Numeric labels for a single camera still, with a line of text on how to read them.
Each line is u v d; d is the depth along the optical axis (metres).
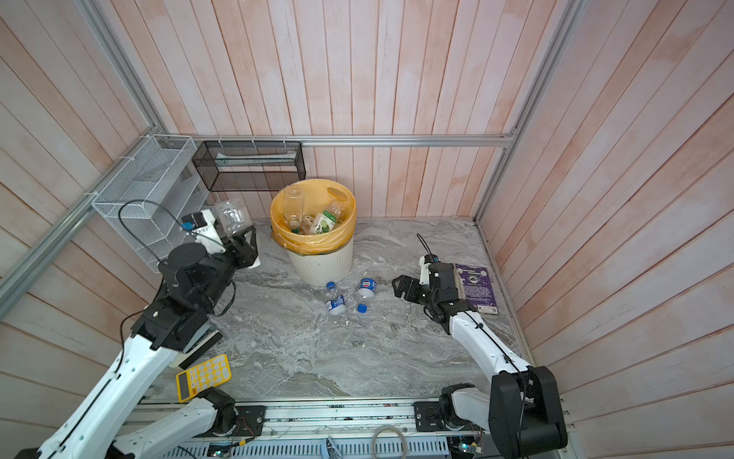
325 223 0.86
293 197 0.84
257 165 1.04
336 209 0.91
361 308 0.92
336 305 0.90
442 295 0.66
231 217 0.66
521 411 0.41
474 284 0.98
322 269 0.91
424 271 0.78
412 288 0.76
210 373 0.80
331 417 0.76
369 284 0.95
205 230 0.54
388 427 0.72
